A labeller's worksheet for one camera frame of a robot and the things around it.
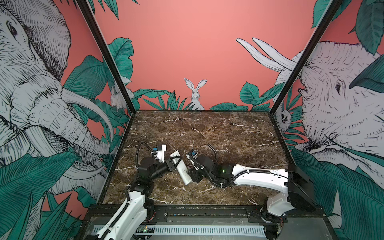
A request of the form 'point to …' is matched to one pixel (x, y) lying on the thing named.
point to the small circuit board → (146, 229)
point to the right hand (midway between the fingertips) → (188, 168)
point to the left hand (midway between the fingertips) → (181, 157)
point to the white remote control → (181, 168)
